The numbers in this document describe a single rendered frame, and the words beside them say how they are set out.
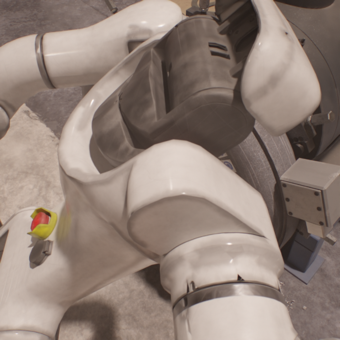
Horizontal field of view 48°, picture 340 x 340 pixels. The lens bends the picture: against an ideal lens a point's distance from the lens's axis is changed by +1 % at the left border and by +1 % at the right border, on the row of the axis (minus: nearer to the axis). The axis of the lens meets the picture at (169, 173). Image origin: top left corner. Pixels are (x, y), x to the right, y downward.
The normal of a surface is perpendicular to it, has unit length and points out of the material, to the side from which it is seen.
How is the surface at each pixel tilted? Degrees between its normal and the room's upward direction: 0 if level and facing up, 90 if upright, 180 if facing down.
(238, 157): 79
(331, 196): 68
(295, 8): 10
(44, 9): 0
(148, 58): 39
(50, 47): 29
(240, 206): 51
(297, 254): 90
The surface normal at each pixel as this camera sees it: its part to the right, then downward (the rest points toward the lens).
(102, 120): -0.65, -0.36
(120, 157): -0.60, -0.16
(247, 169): -0.42, 0.51
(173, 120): -0.07, 0.64
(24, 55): -0.07, 0.10
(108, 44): -0.31, 0.38
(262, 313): 0.37, -0.63
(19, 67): -0.11, 0.35
